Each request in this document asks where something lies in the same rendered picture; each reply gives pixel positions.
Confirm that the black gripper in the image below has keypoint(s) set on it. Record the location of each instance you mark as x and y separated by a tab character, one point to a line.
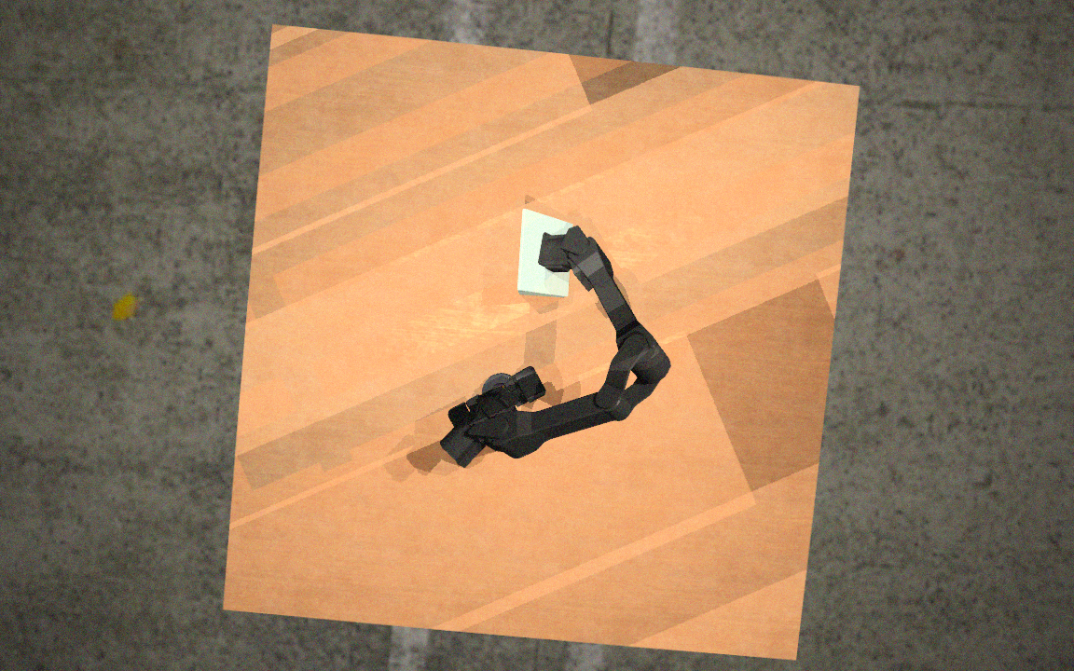
525	385

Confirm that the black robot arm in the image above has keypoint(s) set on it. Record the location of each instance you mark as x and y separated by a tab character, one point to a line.
519	433

